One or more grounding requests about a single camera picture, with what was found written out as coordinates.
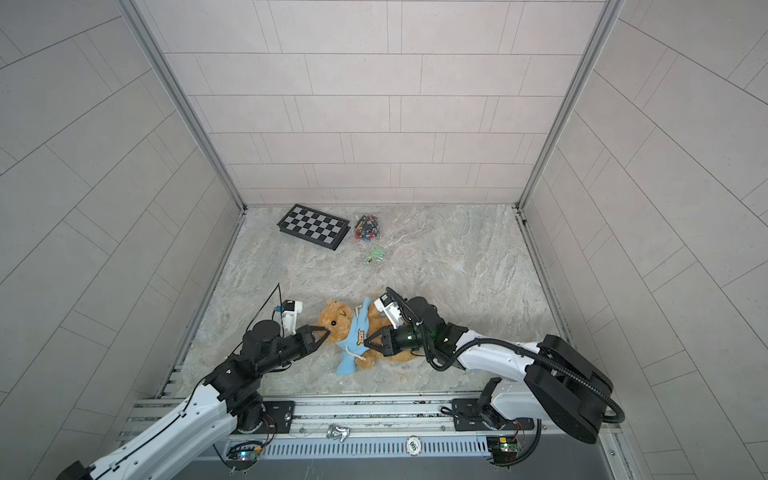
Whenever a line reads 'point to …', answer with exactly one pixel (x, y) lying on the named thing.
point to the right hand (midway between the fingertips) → (367, 352)
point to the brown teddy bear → (338, 318)
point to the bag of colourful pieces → (367, 228)
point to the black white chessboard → (314, 226)
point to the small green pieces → (377, 253)
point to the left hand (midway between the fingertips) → (338, 331)
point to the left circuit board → (246, 451)
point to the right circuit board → (504, 448)
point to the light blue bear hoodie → (356, 342)
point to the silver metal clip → (337, 433)
